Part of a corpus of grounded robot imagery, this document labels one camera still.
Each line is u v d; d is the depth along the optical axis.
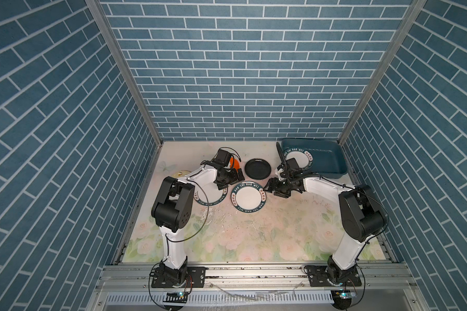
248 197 0.97
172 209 0.51
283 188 0.82
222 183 0.87
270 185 0.86
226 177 0.84
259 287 0.72
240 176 0.89
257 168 1.08
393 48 0.82
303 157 1.13
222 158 0.79
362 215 0.49
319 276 0.74
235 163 0.85
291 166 0.77
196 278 0.74
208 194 0.96
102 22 0.73
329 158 1.16
